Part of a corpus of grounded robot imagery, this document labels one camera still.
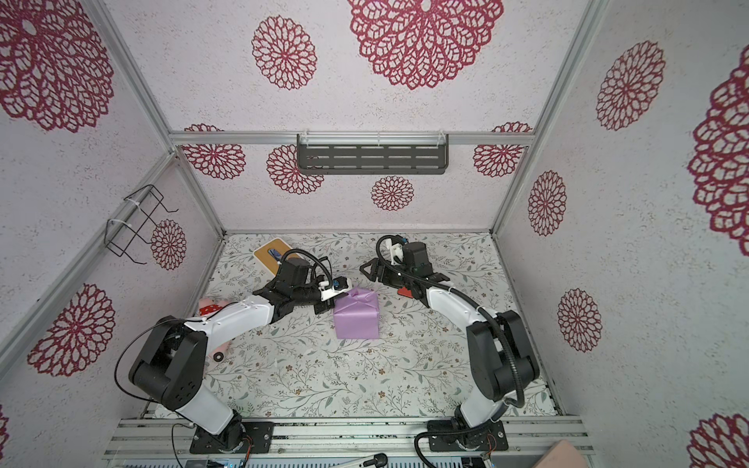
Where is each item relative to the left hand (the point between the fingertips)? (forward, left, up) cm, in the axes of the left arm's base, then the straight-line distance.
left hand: (344, 291), depth 88 cm
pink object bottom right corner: (-41, -54, -9) cm, 69 cm away
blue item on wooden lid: (+22, +28, -8) cm, 36 cm away
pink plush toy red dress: (-3, +44, -6) cm, 45 cm away
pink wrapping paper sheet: (-8, -4, -1) cm, 9 cm away
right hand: (+5, -7, +6) cm, 10 cm away
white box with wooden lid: (+16, +28, -7) cm, 34 cm away
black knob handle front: (-42, -11, -10) cm, 44 cm away
